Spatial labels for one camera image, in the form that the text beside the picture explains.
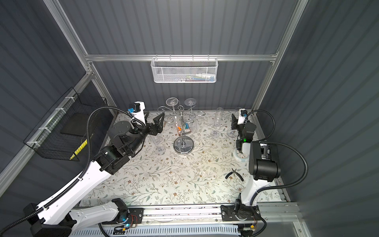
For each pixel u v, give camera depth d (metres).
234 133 1.05
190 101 0.85
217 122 0.97
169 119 1.18
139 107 0.52
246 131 0.72
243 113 0.79
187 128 1.08
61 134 0.71
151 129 0.56
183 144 0.99
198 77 0.91
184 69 1.24
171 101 0.83
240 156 0.91
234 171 0.88
